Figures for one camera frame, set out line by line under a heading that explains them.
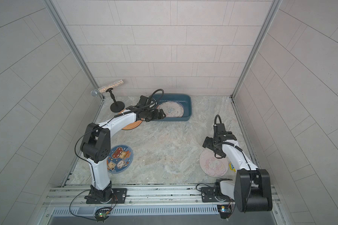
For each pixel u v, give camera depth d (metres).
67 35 0.81
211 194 0.71
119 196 0.71
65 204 0.68
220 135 0.67
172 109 1.05
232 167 0.79
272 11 0.72
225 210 0.68
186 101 1.10
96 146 0.50
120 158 0.84
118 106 1.09
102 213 0.64
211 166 0.81
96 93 0.88
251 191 0.39
